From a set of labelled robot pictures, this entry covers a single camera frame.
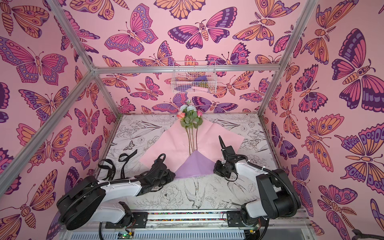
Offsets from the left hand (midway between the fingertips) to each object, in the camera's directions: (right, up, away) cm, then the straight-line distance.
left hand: (177, 174), depth 87 cm
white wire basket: (+10, +60, +8) cm, 61 cm away
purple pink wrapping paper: (-6, +18, +16) cm, 25 cm away
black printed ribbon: (-40, +1, +2) cm, 40 cm away
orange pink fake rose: (0, +37, +28) cm, 46 cm away
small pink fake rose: (+14, +32, +25) cm, 43 cm away
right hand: (+22, +2, +2) cm, 22 cm away
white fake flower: (+6, +42, +25) cm, 49 cm away
